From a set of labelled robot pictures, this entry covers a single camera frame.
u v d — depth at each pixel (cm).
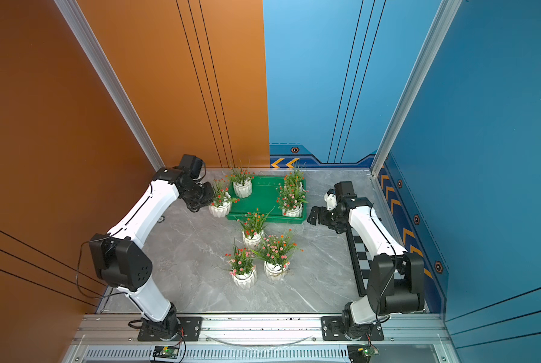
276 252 75
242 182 105
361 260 85
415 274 43
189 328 73
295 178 97
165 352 72
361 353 71
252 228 86
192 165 68
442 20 71
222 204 86
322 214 77
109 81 85
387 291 43
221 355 70
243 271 74
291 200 91
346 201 62
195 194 71
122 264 46
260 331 76
